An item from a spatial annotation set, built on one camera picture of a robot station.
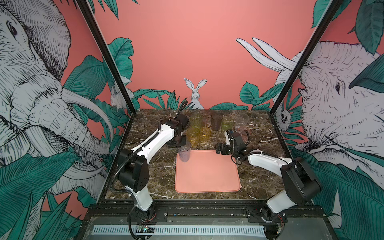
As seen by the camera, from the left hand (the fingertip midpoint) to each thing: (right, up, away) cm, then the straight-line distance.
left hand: (180, 143), depth 85 cm
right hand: (+23, -2, +6) cm, 24 cm away
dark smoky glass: (+23, +15, +16) cm, 32 cm away
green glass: (+9, +14, +11) cm, 20 cm away
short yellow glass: (+16, +3, +20) cm, 26 cm away
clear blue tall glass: (+3, -4, -1) cm, 5 cm away
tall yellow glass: (+8, +5, +13) cm, 16 cm away
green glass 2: (+33, +12, +26) cm, 44 cm away
